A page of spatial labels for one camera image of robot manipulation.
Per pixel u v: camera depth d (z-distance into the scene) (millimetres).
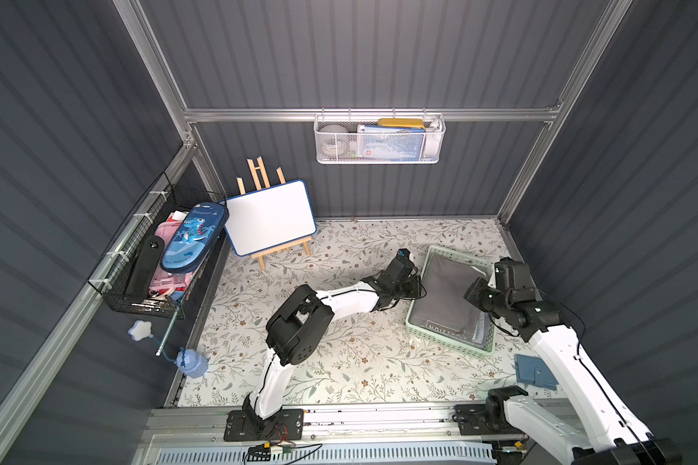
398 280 737
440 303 895
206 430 738
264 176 915
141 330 651
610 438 385
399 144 867
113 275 610
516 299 569
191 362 767
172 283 654
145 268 639
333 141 841
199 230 693
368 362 846
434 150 867
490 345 802
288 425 740
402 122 881
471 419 739
